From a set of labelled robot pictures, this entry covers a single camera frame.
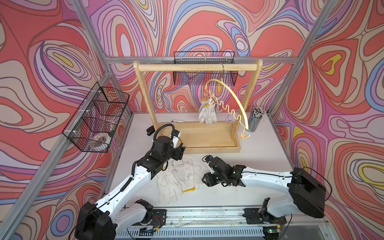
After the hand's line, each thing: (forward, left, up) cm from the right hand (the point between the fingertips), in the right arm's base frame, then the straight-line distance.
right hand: (207, 183), depth 82 cm
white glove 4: (+38, -1, +15) cm, 41 cm away
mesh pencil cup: (+39, -36, +15) cm, 55 cm away
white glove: (-2, +22, -1) cm, 22 cm away
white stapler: (+47, +19, +1) cm, 50 cm away
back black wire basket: (+62, -1, +27) cm, 68 cm away
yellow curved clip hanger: (+36, -32, -4) cm, 48 cm away
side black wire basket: (+24, +59, +25) cm, 69 cm away
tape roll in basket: (+15, +51, +26) cm, 60 cm away
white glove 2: (+6, +12, -1) cm, 14 cm away
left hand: (+15, +14, +16) cm, 26 cm away
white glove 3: (+36, -4, +19) cm, 41 cm away
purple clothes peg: (+19, -10, +32) cm, 38 cm away
